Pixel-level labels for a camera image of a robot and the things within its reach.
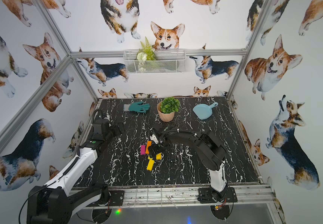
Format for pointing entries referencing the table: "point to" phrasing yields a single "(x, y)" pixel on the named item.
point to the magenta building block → (143, 149)
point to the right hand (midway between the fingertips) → (155, 153)
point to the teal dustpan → (203, 111)
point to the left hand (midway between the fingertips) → (118, 122)
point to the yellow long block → (158, 156)
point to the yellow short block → (150, 164)
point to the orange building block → (149, 143)
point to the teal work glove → (136, 107)
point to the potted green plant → (167, 108)
